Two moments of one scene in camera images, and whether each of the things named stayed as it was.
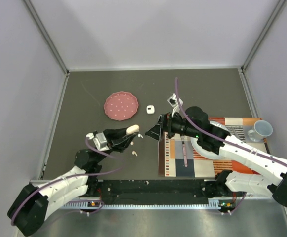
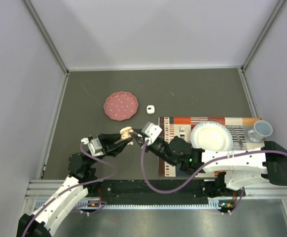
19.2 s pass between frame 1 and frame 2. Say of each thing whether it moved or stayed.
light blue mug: stayed
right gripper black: moved
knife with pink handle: stayed
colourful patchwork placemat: stayed
